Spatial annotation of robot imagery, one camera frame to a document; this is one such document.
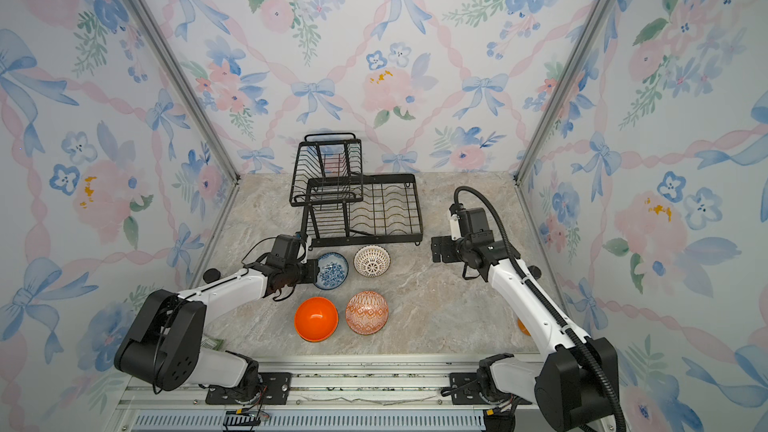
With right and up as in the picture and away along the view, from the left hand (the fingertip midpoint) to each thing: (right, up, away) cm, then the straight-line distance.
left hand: (319, 266), depth 92 cm
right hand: (+38, +8, -8) cm, 40 cm away
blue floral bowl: (+4, -2, +1) cm, 4 cm away
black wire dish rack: (+9, +18, -8) cm, 22 cm away
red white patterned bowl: (+15, -11, -8) cm, 20 cm away
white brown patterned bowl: (+16, +1, +3) cm, 17 cm away
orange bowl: (+2, -13, -10) cm, 16 cm away
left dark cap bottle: (-28, -1, -8) cm, 29 cm away
